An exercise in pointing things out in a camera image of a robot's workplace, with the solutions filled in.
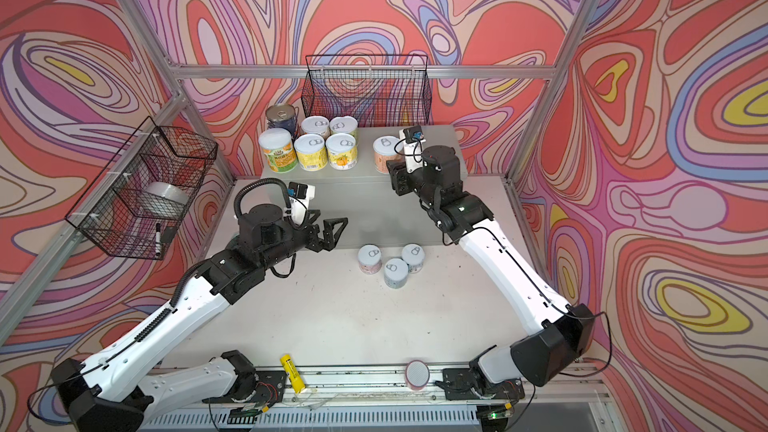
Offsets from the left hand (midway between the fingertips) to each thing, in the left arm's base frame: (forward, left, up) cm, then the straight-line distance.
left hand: (337, 215), depth 69 cm
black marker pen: (-3, +44, -7) cm, 45 cm away
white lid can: (-2, -14, -27) cm, 30 cm away
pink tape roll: (-28, -19, -26) cm, 43 cm away
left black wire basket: (+3, +47, +1) cm, 47 cm away
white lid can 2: (+4, -20, -26) cm, 33 cm away
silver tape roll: (+4, +42, +1) cm, 42 cm away
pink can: (+3, -7, -26) cm, 27 cm away
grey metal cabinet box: (+21, -8, -29) cm, 37 cm away
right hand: (+11, -15, +5) cm, 20 cm away
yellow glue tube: (-29, +11, -30) cm, 43 cm away
